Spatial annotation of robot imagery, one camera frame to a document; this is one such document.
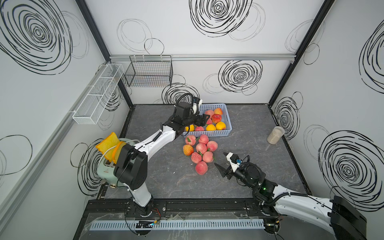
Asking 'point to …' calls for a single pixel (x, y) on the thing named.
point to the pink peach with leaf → (190, 140)
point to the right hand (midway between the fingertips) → (221, 159)
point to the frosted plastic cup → (275, 135)
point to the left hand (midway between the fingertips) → (203, 114)
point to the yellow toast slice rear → (107, 146)
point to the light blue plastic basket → (225, 118)
